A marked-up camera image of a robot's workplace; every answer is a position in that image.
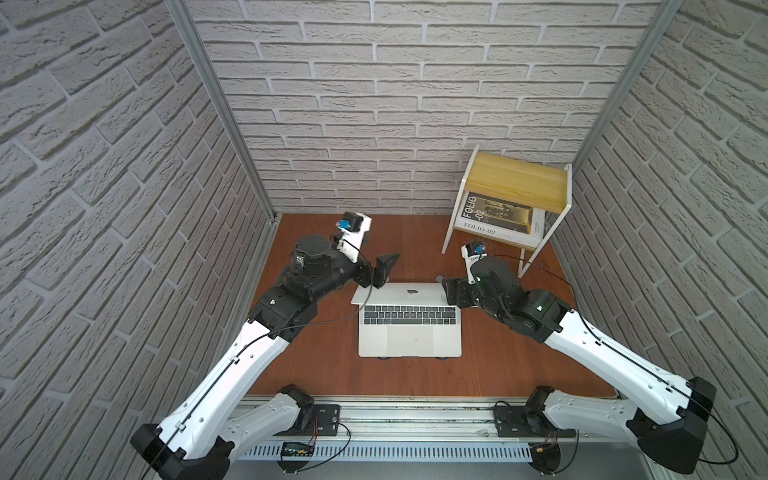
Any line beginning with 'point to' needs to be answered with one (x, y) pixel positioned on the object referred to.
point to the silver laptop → (407, 320)
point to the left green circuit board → (297, 449)
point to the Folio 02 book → (500, 217)
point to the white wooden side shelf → (524, 182)
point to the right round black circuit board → (545, 456)
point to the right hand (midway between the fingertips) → (448, 283)
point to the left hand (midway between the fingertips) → (382, 237)
